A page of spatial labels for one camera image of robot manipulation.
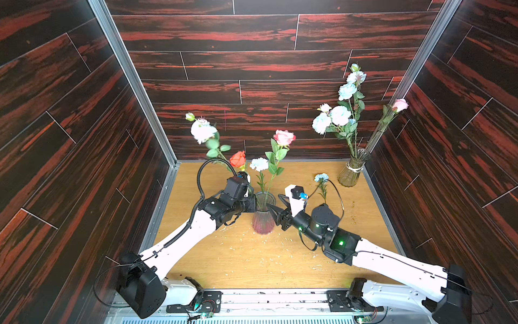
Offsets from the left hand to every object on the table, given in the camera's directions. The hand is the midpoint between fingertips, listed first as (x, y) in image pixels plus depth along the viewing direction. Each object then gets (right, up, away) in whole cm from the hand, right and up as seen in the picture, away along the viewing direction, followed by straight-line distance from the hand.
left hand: (257, 200), depth 79 cm
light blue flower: (+1, +14, -5) cm, 15 cm away
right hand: (+7, +2, -11) cm, 13 cm away
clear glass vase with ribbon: (+48, +10, +26) cm, 56 cm away
